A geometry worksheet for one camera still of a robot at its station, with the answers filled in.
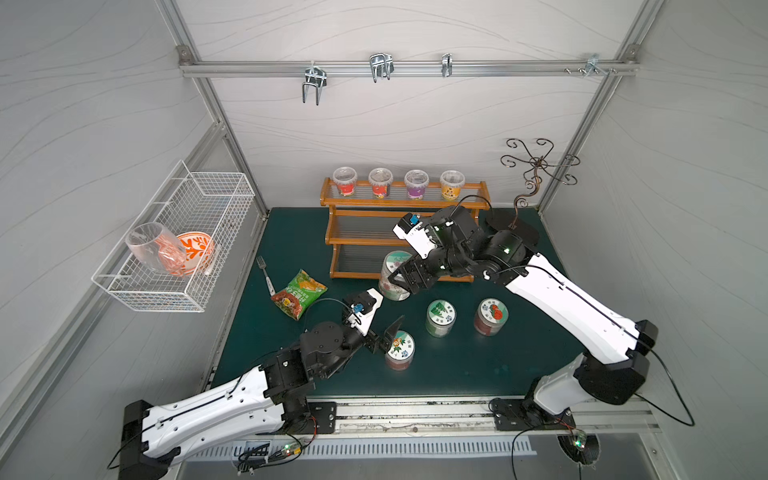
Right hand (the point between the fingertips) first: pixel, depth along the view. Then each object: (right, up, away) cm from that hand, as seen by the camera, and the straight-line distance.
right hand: (401, 265), depth 66 cm
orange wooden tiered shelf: (-13, +10, +35) cm, 38 cm away
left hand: (-3, -9, 0) cm, 9 cm away
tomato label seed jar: (+26, -15, +17) cm, 35 cm away
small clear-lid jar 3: (+14, +21, +14) cm, 29 cm away
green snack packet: (-31, -12, +25) cm, 41 cm away
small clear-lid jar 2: (+4, +21, +14) cm, 26 cm away
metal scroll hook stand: (+38, +24, +18) cm, 48 cm away
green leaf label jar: (+12, -16, +16) cm, 26 cm away
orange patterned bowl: (-46, +3, +1) cm, 47 cm away
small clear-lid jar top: (-15, +23, +15) cm, 31 cm away
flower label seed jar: (-3, -5, 0) cm, 6 cm away
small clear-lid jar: (-5, +23, +15) cm, 28 cm away
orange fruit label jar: (0, -24, +10) cm, 26 cm away
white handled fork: (-48, -4, +36) cm, 60 cm away
